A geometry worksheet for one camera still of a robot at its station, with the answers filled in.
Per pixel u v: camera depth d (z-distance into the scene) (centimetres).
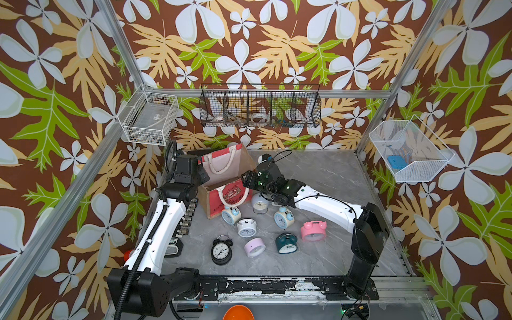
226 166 93
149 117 86
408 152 83
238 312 67
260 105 98
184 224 89
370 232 45
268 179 62
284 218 84
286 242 78
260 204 91
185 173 57
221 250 80
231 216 86
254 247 77
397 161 81
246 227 82
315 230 81
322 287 75
